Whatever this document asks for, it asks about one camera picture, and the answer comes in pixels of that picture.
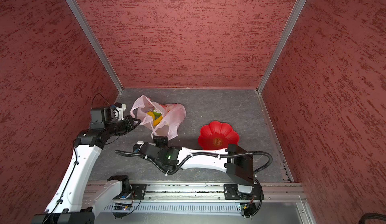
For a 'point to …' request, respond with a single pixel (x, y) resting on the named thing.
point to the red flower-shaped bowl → (217, 136)
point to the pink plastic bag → (172, 114)
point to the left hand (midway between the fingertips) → (141, 124)
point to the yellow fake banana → (157, 120)
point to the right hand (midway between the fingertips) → (160, 137)
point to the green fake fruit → (157, 114)
